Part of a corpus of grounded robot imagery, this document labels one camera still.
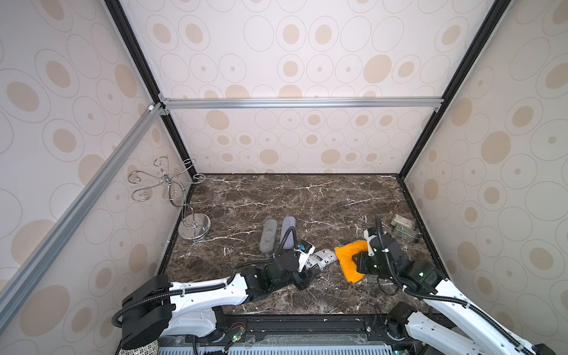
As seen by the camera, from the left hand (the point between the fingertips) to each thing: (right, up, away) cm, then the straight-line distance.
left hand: (320, 270), depth 74 cm
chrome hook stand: (-53, +11, +24) cm, 59 cm away
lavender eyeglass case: (-12, +13, +24) cm, 29 cm away
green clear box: (+39, +11, +22) cm, 46 cm away
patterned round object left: (-54, -24, -4) cm, 60 cm away
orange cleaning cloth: (+9, +3, +4) cm, 10 cm away
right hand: (+14, +3, +3) cm, 15 cm away
